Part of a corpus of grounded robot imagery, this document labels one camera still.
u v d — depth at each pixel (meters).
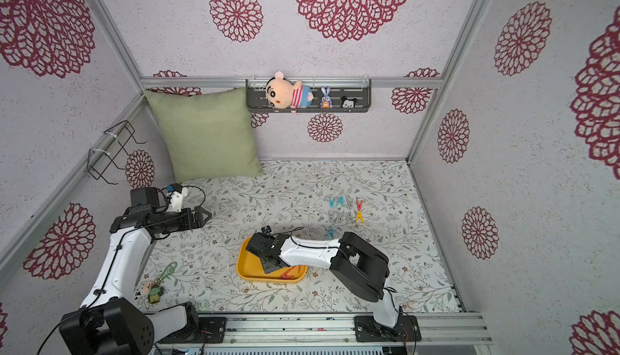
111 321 0.39
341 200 1.06
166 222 0.55
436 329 0.76
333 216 1.00
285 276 0.84
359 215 1.00
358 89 0.96
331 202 1.04
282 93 0.85
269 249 0.66
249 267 0.87
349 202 1.06
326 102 0.90
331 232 0.95
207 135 0.96
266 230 0.80
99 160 0.73
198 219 0.71
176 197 0.73
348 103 0.92
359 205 1.03
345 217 1.00
